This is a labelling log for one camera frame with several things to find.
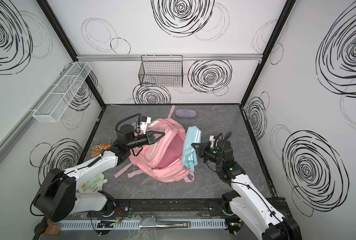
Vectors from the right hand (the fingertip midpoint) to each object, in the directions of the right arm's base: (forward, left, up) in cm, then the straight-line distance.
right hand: (188, 146), depth 73 cm
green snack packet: (+8, +58, -19) cm, 61 cm away
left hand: (+5, +12, +2) cm, 13 cm away
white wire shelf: (+17, +67, +14) cm, 71 cm away
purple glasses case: (+38, +1, -18) cm, 42 cm away
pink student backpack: (-6, +13, -3) cm, 15 cm away
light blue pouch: (-2, -1, -4) cm, 5 cm away
